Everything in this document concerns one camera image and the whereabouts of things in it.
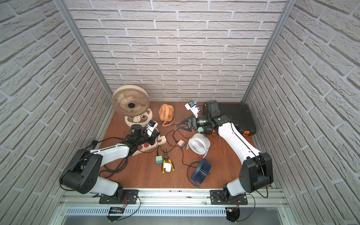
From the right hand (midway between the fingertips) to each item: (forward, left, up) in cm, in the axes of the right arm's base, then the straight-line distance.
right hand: (182, 124), depth 73 cm
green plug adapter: (-9, +16, -24) cm, 30 cm away
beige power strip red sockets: (0, +24, -23) cm, 33 cm away
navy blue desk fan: (-21, -9, -14) cm, 26 cm away
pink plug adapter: (+1, +1, -24) cm, 24 cm away
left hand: (+9, +18, -17) cm, 26 cm away
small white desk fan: (-5, -10, -15) cm, 18 cm away
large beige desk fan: (+21, +30, -2) cm, 36 cm away
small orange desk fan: (+21, +11, -15) cm, 27 cm away
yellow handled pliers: (-9, +11, -26) cm, 29 cm away
